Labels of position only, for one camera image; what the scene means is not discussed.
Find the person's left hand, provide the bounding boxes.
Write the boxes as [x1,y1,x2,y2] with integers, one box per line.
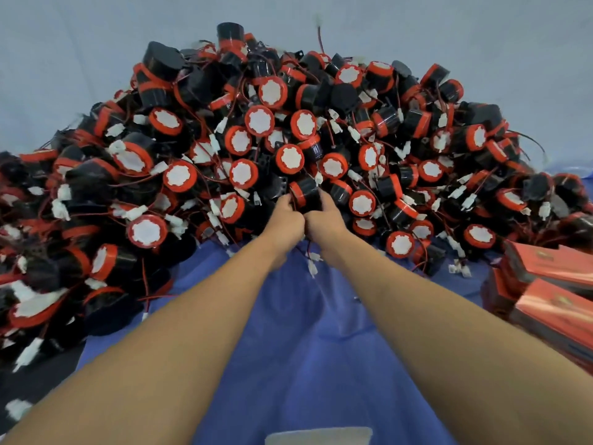
[261,192,308,267]

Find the person's right hand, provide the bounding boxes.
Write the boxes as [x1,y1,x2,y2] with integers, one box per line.
[304,187,353,258]

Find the person's left forearm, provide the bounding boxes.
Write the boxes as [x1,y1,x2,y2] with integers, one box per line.
[4,240,293,445]

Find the blue table cloth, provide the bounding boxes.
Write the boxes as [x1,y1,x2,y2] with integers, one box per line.
[78,238,520,445]

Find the person's right forearm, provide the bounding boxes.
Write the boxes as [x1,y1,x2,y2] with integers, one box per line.
[319,231,593,445]

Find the pile of black red buzzers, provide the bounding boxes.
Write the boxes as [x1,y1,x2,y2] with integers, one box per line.
[0,21,593,423]

